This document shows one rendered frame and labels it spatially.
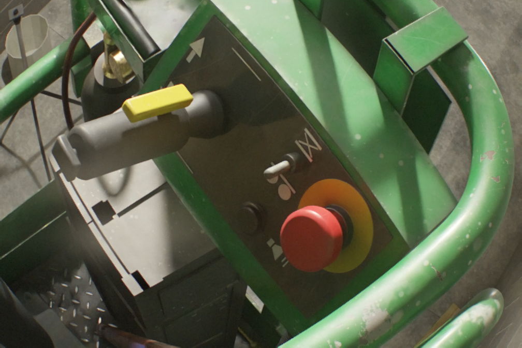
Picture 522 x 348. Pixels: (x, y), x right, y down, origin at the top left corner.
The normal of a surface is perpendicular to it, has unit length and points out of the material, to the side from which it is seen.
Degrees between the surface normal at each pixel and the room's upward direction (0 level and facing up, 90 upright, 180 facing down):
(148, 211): 0
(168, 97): 32
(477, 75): 9
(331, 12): 90
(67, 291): 0
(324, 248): 58
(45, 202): 90
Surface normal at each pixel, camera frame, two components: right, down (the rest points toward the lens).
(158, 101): 0.47, -0.62
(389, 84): -0.81, 0.51
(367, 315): -0.04, -0.52
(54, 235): 0.58, 0.75
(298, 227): -0.65, 0.22
